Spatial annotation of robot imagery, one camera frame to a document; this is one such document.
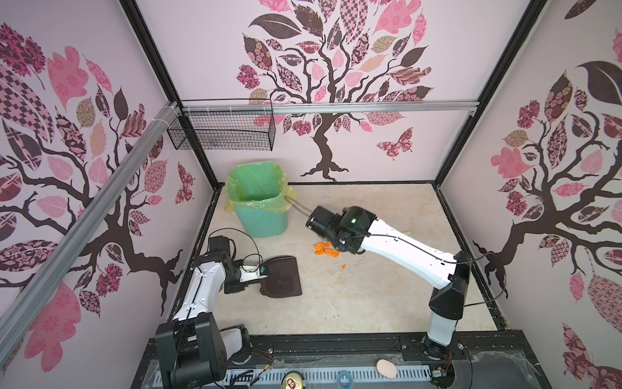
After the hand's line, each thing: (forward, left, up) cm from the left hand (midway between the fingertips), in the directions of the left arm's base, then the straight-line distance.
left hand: (240, 278), depth 84 cm
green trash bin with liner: (+37, -2, +5) cm, 37 cm away
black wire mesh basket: (+83, +22, +10) cm, 86 cm away
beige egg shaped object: (-26, -48, -2) cm, 55 cm away
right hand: (+11, -39, +21) cm, 46 cm away
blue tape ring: (-29, -36, -4) cm, 46 cm away
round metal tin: (-30, -21, +7) cm, 37 cm away
